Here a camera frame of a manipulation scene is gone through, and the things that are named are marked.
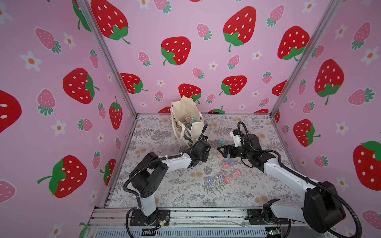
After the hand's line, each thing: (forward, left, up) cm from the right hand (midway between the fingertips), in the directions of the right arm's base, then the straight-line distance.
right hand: (221, 149), depth 82 cm
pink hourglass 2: (-3, -4, -13) cm, 14 cm away
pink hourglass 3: (+27, +23, -5) cm, 35 cm away
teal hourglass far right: (+14, -2, -13) cm, 19 cm away
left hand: (+4, +9, -11) cm, 14 cm away
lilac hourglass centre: (-13, +6, -13) cm, 19 cm away
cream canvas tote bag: (+31, +24, +3) cm, 39 cm away
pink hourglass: (-9, -10, -13) cm, 18 cm away
